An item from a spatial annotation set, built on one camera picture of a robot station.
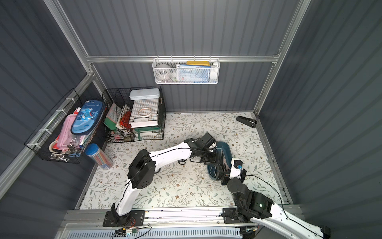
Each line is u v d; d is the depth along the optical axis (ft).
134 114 3.04
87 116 2.28
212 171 2.84
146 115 2.99
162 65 2.85
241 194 1.72
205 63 2.89
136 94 3.36
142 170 1.79
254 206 1.76
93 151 2.52
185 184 2.77
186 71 2.84
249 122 3.74
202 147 2.31
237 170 2.03
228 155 3.10
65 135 2.23
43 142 2.02
